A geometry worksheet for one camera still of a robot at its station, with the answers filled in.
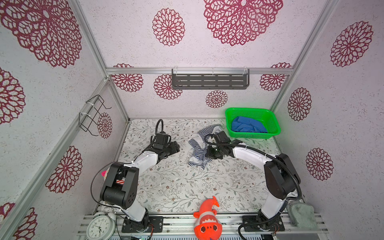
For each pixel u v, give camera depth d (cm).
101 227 70
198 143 103
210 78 97
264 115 116
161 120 79
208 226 66
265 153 53
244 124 110
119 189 46
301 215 76
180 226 73
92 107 78
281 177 47
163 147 73
